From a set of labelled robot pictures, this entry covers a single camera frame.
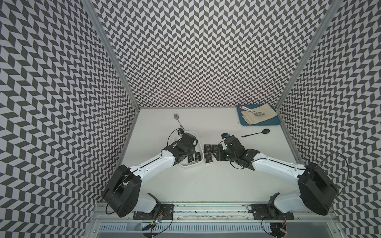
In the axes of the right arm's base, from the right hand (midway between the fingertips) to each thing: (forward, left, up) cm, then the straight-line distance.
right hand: (215, 155), depth 85 cm
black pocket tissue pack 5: (+1, +10, -5) cm, 11 cm away
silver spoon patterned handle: (+35, +27, -6) cm, 44 cm away
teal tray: (+30, -46, -6) cm, 55 cm away
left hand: (+5, +15, +1) cm, 16 cm away
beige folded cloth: (+35, -30, -7) cm, 46 cm away
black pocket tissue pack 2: (+7, -1, -6) cm, 9 cm away
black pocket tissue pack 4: (+1, +15, -4) cm, 16 cm away
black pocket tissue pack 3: (+1, +4, -6) cm, 8 cm away
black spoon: (+21, -37, -6) cm, 43 cm away
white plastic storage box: (+7, +10, -3) cm, 12 cm away
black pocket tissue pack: (+7, +4, -6) cm, 10 cm away
